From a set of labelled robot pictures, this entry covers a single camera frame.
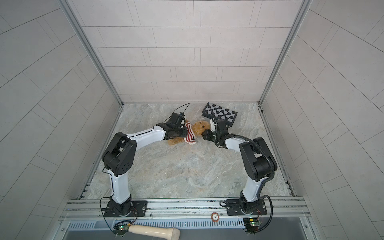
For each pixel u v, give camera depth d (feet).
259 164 1.55
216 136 2.42
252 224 2.23
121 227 2.12
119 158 1.63
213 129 2.76
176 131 2.40
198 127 3.07
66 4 2.31
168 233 2.04
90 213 2.35
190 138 2.91
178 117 2.44
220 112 3.45
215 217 2.27
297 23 2.48
